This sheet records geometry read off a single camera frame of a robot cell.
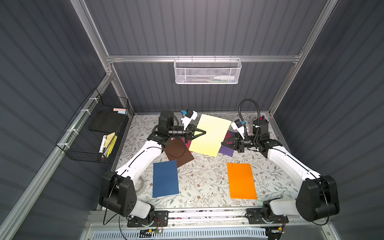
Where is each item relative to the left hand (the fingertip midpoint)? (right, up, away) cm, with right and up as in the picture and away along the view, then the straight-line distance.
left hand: (203, 132), depth 69 cm
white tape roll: (-34, -30, +13) cm, 48 cm away
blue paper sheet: (-21, -29, +17) cm, 40 cm away
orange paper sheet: (+24, -30, +18) cm, 42 cm away
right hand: (+11, -6, +4) cm, 13 cm away
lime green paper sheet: (+3, -5, +3) cm, 7 cm away
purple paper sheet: (+12, -9, +2) cm, 15 cm away
